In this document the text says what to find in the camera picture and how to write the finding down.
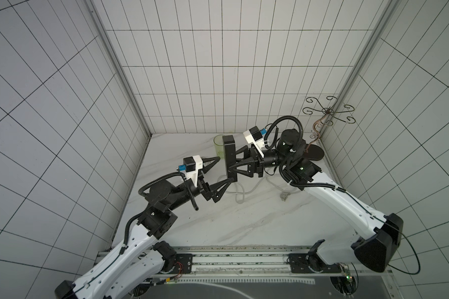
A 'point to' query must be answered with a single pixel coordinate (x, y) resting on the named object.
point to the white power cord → (284, 195)
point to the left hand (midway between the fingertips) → (223, 170)
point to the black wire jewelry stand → (315, 152)
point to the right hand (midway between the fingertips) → (230, 158)
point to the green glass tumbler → (218, 143)
